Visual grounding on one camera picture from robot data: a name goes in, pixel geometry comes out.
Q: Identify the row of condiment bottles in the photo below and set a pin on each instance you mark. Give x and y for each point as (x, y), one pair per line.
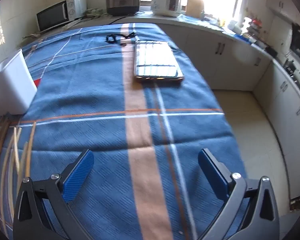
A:
(253, 26)

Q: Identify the pile of wooden chopsticks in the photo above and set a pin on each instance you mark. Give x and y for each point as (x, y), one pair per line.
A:
(5, 155)

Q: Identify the black countertop appliance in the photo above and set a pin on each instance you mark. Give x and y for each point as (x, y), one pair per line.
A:
(122, 3)

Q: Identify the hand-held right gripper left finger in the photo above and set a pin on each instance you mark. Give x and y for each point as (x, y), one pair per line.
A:
(77, 177)

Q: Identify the white microwave oven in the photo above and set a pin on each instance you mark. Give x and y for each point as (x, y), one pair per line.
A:
(52, 15)

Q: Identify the white rice cooker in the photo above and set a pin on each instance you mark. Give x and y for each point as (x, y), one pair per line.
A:
(166, 2)

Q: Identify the blue counter cloth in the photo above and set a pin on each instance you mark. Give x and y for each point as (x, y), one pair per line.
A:
(195, 20)

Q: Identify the cardboard box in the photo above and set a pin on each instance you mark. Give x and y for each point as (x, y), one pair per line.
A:
(195, 5)

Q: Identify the white kitchen cabinets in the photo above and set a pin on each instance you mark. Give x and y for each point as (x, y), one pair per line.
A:
(240, 62)

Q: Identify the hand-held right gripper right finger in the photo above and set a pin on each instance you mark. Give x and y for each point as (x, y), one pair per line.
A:
(213, 175)

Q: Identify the blue plaid tablecloth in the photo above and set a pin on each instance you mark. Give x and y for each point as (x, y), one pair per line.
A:
(90, 100)

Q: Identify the white plastic chopstick holder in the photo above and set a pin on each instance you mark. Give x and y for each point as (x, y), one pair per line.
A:
(12, 87)

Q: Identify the small red paper piece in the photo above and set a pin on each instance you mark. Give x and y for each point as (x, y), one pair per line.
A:
(36, 82)

